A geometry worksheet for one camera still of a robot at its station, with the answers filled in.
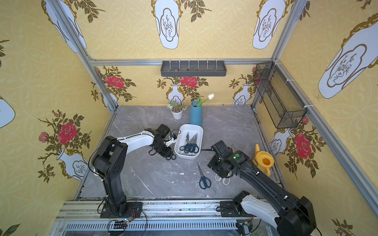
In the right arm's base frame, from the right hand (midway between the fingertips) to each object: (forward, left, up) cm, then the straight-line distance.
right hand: (207, 168), depth 78 cm
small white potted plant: (+45, +22, -2) cm, 50 cm away
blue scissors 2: (+19, +9, -7) cm, 22 cm away
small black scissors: (+10, +21, -9) cm, 25 cm away
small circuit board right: (-24, -16, -11) cm, 31 cm away
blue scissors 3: (+16, +7, -8) cm, 20 cm away
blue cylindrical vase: (+34, +7, +6) cm, 35 cm away
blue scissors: (+16, +13, -7) cm, 22 cm away
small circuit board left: (-26, +41, -9) cm, 49 cm away
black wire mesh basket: (+23, -37, +24) cm, 50 cm away
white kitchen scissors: (-2, -10, -9) cm, 14 cm away
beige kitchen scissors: (+23, +13, -9) cm, 28 cm away
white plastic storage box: (+22, +11, -10) cm, 27 cm away
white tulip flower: (+39, -1, +17) cm, 42 cm away
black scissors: (+16, -2, -9) cm, 19 cm away
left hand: (+12, +25, -10) cm, 30 cm away
